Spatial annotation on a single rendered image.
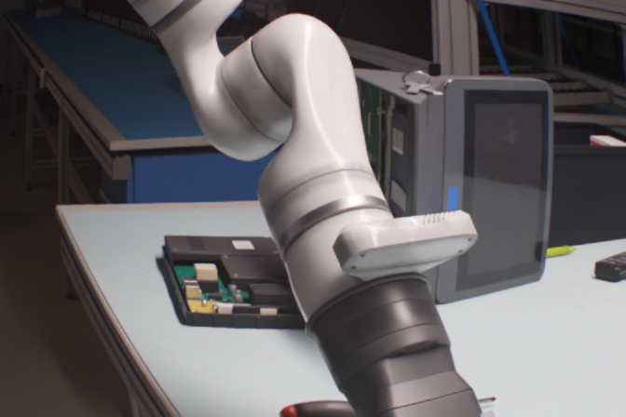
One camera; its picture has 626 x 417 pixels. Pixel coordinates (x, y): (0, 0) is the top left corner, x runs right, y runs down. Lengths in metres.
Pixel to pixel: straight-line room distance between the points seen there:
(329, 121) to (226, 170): 1.92
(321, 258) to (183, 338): 0.35
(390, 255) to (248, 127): 0.16
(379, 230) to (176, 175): 1.98
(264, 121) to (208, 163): 1.87
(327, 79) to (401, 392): 0.22
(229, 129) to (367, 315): 0.17
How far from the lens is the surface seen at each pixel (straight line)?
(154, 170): 2.76
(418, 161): 1.09
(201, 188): 2.79
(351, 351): 0.82
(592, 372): 1.07
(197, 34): 0.91
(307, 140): 0.88
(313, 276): 0.85
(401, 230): 0.81
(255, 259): 1.38
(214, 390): 1.04
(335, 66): 0.91
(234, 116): 0.92
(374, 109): 1.23
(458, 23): 2.83
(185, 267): 1.39
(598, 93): 3.15
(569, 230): 1.56
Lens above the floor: 1.34
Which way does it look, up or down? 10 degrees down
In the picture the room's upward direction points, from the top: 1 degrees clockwise
